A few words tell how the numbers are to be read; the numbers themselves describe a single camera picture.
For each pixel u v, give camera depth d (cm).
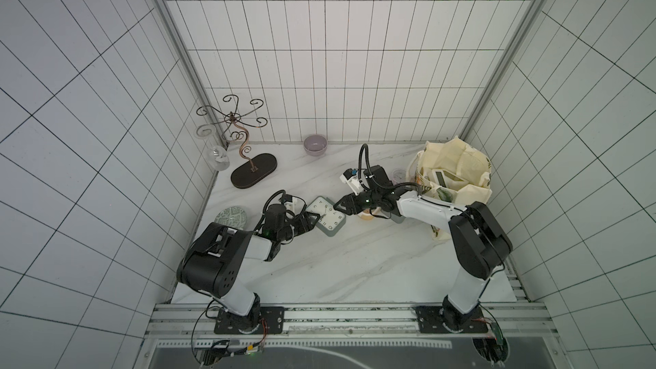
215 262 46
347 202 79
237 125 87
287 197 85
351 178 81
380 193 72
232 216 92
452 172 95
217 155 90
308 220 82
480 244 47
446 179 90
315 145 115
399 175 106
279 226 74
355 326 73
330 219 92
